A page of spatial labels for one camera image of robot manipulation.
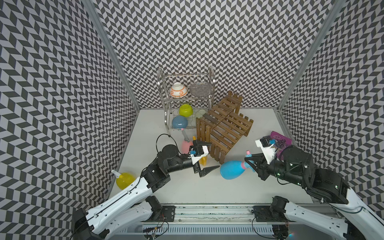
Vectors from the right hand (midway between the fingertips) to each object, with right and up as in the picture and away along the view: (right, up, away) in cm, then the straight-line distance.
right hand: (247, 161), depth 60 cm
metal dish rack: (-27, +30, +23) cm, 46 cm away
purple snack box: (+33, +3, +34) cm, 47 cm away
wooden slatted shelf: (-5, +13, +33) cm, 36 cm away
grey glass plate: (-19, +39, +45) cm, 62 cm away
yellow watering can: (-17, -5, +23) cm, 29 cm away
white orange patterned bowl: (-32, +34, +26) cm, 54 cm away
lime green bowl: (-30, +24, +48) cm, 61 cm away
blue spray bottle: (-6, -3, +1) cm, 7 cm away
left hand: (-14, +3, +2) cm, 14 cm away
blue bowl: (-33, +16, +45) cm, 58 cm away
